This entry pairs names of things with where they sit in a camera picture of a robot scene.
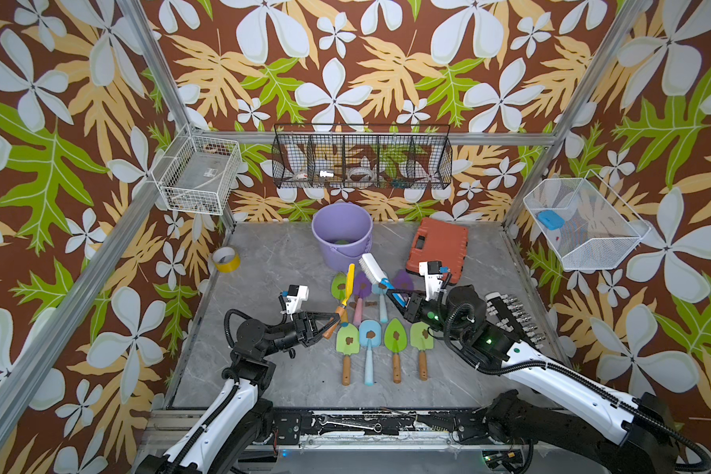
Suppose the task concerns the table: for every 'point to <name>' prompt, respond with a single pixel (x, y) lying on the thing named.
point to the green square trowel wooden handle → (348, 343)
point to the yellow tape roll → (226, 260)
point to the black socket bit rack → (510, 314)
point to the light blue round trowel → (370, 335)
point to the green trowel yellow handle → (339, 285)
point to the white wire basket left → (197, 174)
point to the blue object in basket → (551, 219)
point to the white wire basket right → (588, 225)
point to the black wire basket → (361, 156)
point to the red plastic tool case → (437, 240)
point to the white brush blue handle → (377, 276)
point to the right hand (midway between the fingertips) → (386, 293)
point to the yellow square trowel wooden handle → (351, 277)
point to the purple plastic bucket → (345, 233)
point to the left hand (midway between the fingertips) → (338, 320)
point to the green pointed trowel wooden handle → (395, 340)
